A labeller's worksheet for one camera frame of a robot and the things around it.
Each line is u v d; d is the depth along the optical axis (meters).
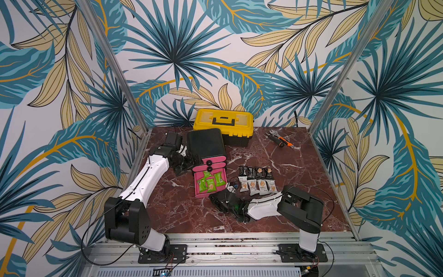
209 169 0.89
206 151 0.88
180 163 0.69
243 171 0.97
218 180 0.93
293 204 0.53
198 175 0.94
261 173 0.98
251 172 0.97
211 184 0.91
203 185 0.90
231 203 0.68
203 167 0.88
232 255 0.75
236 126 1.00
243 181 0.93
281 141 1.13
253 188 0.92
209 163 0.85
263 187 0.93
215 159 0.86
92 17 0.69
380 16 0.71
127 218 0.42
